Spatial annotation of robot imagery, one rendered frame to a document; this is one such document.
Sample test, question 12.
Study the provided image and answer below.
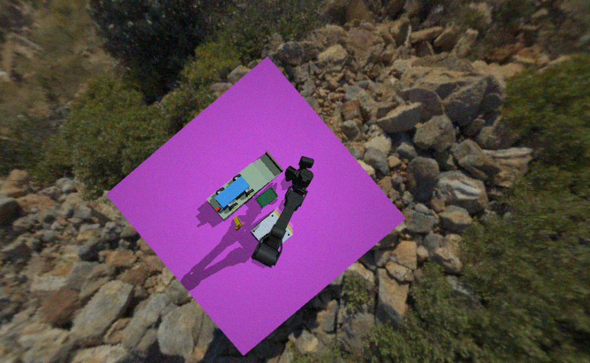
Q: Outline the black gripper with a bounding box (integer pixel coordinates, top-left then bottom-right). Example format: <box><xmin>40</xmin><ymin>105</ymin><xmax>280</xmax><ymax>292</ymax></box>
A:
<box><xmin>292</xmin><ymin>156</ymin><xmax>314</xmax><ymax>184</ymax></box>

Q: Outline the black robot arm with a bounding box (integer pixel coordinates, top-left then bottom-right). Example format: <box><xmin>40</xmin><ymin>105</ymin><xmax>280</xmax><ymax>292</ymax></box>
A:
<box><xmin>253</xmin><ymin>166</ymin><xmax>314</xmax><ymax>268</ymax></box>

